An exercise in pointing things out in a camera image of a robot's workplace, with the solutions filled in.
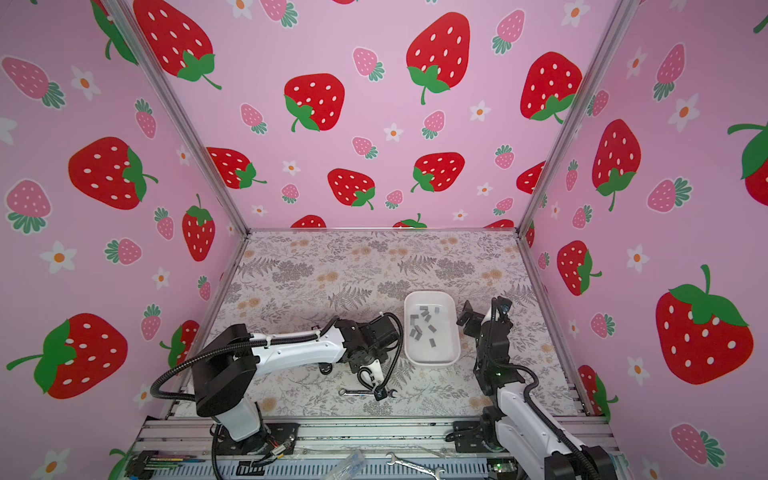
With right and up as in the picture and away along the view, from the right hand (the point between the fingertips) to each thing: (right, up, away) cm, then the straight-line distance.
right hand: (480, 306), depth 84 cm
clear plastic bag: (-36, -35, -15) cm, 53 cm away
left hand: (-29, -13, +1) cm, 32 cm away
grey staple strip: (-13, -12, +6) cm, 19 cm away
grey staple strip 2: (-13, -9, +9) cm, 18 cm away
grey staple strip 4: (-10, -4, +14) cm, 18 cm away
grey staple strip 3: (-15, -5, +14) cm, 21 cm away
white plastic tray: (-18, -13, +2) cm, 22 cm away
